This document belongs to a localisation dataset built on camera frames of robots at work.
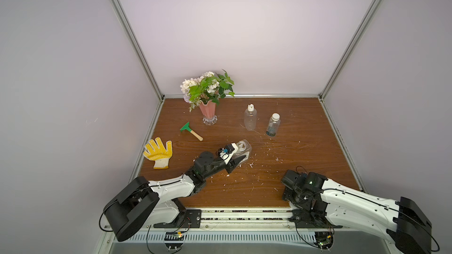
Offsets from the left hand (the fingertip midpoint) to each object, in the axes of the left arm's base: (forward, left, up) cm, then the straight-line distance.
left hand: (242, 152), depth 76 cm
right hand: (-16, -20, -16) cm, 30 cm away
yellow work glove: (+5, +43, -15) cm, 46 cm away
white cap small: (+21, -18, -1) cm, 27 cm away
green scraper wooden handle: (+22, +32, -12) cm, 41 cm away
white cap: (+26, -5, +1) cm, 27 cm away
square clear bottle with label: (-1, 0, +5) cm, 5 cm away
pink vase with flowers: (+27, +19, +12) cm, 35 cm away
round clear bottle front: (+21, -18, -11) cm, 30 cm away
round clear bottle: (+27, -6, -11) cm, 29 cm away
